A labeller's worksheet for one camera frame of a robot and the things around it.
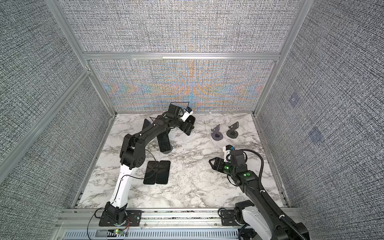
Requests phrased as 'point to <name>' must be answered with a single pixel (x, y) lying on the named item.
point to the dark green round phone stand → (232, 133)
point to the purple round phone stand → (216, 134)
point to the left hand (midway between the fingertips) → (190, 124)
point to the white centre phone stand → (185, 137)
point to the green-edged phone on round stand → (164, 142)
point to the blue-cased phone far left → (146, 123)
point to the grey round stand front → (168, 152)
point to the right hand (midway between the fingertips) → (213, 161)
